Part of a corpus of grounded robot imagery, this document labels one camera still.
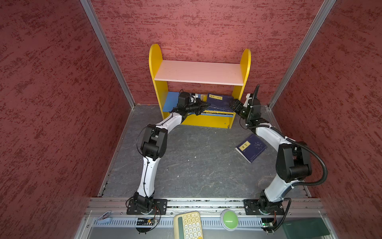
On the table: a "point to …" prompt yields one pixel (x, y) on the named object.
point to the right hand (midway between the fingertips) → (231, 105)
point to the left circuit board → (143, 221)
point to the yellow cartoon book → (219, 112)
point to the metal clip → (105, 215)
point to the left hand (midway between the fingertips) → (211, 106)
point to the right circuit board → (267, 222)
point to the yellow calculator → (187, 225)
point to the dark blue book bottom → (251, 148)
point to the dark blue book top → (219, 102)
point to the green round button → (229, 219)
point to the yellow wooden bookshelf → (206, 92)
